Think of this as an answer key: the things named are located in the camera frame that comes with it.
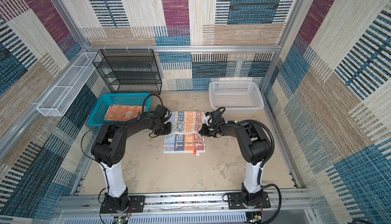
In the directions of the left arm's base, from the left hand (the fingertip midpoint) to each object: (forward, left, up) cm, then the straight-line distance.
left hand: (170, 129), depth 98 cm
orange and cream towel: (+13, +33, +1) cm, 36 cm away
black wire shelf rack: (+38, +30, +16) cm, 51 cm away
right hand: (-2, -19, -1) cm, 19 cm away
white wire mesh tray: (-4, +47, +31) cm, 57 cm away
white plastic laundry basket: (+27, -46, 0) cm, 54 cm away
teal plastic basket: (+7, +47, +4) cm, 48 cm away
